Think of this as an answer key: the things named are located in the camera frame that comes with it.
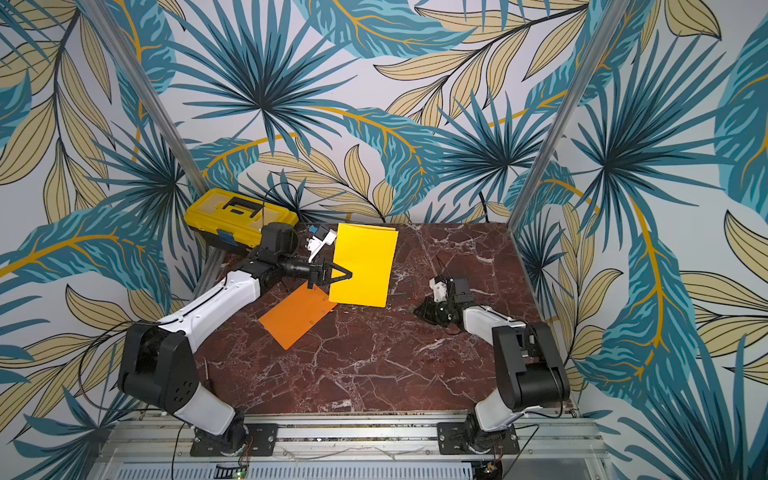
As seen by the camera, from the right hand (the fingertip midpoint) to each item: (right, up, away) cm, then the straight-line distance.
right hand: (416, 310), depth 93 cm
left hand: (-19, +11, -19) cm, 29 cm away
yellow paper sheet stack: (-13, +18, -20) cm, 30 cm away
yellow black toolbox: (-59, +29, +5) cm, 66 cm away
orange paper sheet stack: (-39, -3, +3) cm, 39 cm away
